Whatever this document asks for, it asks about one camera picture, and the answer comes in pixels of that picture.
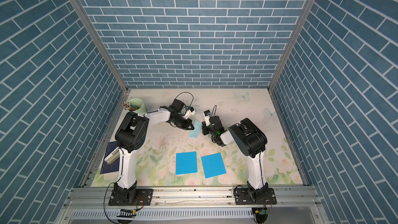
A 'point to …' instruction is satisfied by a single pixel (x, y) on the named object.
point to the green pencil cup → (139, 104)
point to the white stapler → (114, 155)
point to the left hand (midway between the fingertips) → (195, 128)
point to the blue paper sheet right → (213, 165)
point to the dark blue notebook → (107, 168)
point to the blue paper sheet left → (186, 163)
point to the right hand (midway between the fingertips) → (204, 122)
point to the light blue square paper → (197, 126)
